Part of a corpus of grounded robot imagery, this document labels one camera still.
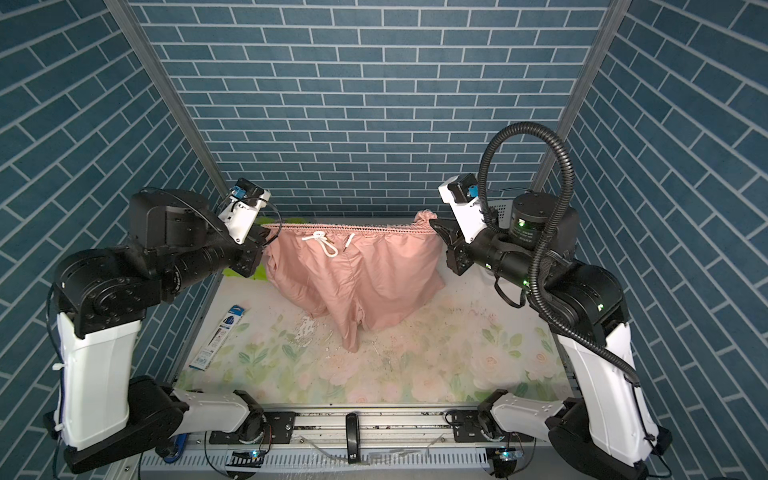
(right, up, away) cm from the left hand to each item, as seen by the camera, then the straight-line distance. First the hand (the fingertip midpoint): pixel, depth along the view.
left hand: (266, 229), depth 54 cm
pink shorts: (+16, -10, +13) cm, 22 cm away
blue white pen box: (-30, -31, +34) cm, 54 cm away
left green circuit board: (-11, -56, +18) cm, 59 cm away
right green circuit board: (+50, -55, +17) cm, 77 cm away
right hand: (+31, +2, -4) cm, 31 cm away
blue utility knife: (-23, -46, +10) cm, 53 cm away
